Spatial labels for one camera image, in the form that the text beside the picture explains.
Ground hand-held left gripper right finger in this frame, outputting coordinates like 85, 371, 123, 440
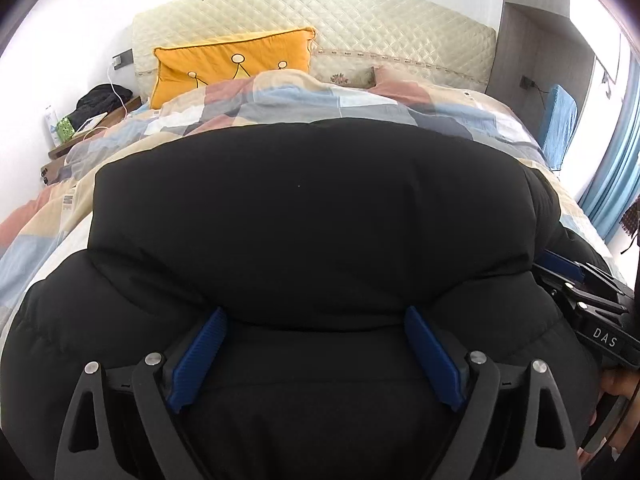
404, 305, 583, 480

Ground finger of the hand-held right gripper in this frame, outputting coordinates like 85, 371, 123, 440
536, 249, 587, 286
535, 262, 633, 317

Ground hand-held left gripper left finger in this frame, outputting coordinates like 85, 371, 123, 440
54, 306, 230, 480

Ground black puffer jacket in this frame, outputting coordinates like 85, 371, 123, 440
0, 117, 621, 480

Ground person's right hand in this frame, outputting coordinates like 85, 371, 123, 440
575, 366, 640, 468

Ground dark patterned cloth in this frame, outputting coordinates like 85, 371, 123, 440
619, 196, 640, 237

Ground blue curtain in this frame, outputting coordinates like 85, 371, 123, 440
577, 77, 640, 242

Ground blue covered chair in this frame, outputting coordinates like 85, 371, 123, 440
540, 84, 579, 171

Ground black hook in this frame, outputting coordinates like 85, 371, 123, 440
601, 56, 617, 99

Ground grey wardrobe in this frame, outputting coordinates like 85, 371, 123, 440
485, 0, 640, 206

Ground wooden nightstand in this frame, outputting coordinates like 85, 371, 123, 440
41, 95, 147, 187

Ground white flat device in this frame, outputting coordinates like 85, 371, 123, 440
72, 112, 109, 134

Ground patchwork checked quilt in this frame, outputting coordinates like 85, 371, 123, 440
0, 69, 613, 321

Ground black bag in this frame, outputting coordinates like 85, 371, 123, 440
75, 83, 134, 124

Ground white spray bottle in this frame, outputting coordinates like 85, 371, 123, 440
44, 106, 61, 147

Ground beige floral pillow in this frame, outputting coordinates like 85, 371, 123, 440
310, 47, 378, 89

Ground cream quilted headboard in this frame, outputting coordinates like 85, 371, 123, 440
131, 0, 497, 108

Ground yellow crown cushion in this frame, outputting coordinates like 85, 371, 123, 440
150, 27, 317, 110

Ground white charging cable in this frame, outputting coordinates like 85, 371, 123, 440
80, 59, 130, 138

